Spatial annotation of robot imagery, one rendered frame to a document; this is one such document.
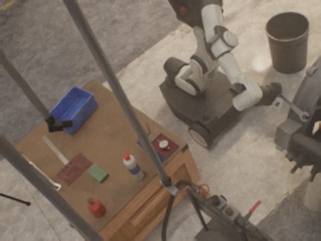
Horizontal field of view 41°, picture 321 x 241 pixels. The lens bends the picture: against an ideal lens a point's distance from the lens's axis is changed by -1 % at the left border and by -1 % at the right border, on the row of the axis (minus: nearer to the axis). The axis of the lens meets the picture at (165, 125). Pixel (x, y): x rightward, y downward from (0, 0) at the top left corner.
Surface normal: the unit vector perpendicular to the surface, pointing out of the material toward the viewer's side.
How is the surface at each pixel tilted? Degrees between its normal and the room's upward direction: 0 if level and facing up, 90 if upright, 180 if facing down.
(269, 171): 0
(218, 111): 0
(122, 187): 0
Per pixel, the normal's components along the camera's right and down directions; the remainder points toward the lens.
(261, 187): -0.26, -0.59
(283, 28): 0.05, 0.75
